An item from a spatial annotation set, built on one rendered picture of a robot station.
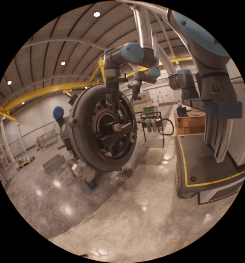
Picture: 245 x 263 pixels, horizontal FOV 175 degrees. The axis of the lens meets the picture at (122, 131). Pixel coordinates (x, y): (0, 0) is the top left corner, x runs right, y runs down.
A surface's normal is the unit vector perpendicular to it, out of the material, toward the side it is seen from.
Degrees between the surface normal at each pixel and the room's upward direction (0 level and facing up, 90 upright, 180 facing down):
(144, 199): 0
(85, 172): 90
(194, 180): 0
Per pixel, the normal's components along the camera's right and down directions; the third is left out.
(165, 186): -0.25, -0.93
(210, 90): -1.00, -0.10
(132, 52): 0.55, 0.49
